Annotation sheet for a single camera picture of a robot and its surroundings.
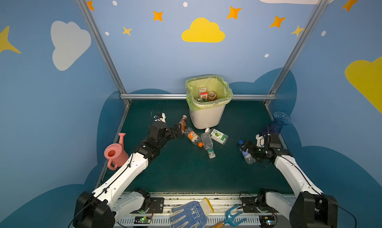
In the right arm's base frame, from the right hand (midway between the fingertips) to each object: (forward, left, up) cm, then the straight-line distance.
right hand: (247, 148), depth 86 cm
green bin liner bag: (+40, +20, +16) cm, 47 cm away
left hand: (+4, +42, +14) cm, 44 cm away
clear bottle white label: (+6, +23, -6) cm, 24 cm away
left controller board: (-37, +55, -7) cm, 67 cm away
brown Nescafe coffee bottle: (+19, +40, -4) cm, 45 cm away
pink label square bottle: (+35, +27, +11) cm, 46 cm away
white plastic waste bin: (+21, +24, +1) cm, 32 cm away
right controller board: (-34, -6, -9) cm, 36 cm away
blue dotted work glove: (-34, +32, -7) cm, 47 cm away
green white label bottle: (+11, +17, -5) cm, 21 cm away
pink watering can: (-9, +74, +4) cm, 75 cm away
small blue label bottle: (-5, -1, -4) cm, 6 cm away
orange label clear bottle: (+8, +32, -5) cm, 33 cm away
